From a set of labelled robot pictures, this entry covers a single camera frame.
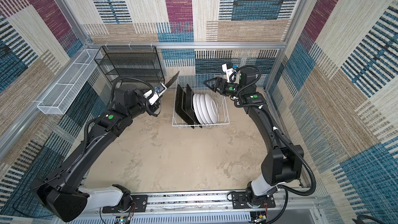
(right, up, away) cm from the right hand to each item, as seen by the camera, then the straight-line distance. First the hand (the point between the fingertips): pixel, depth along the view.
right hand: (210, 86), depth 74 cm
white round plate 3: (+2, -11, +17) cm, 20 cm away
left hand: (-24, -3, -3) cm, 24 cm away
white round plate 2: (-3, -11, +14) cm, 19 cm away
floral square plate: (-17, -10, +14) cm, 24 cm away
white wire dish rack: (-9, +8, +45) cm, 46 cm away
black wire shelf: (-60, +20, +31) cm, 71 cm away
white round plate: (-7, -11, +14) cm, 20 cm away
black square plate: (-20, +4, +9) cm, 22 cm away
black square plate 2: (-11, -9, +13) cm, 19 cm away
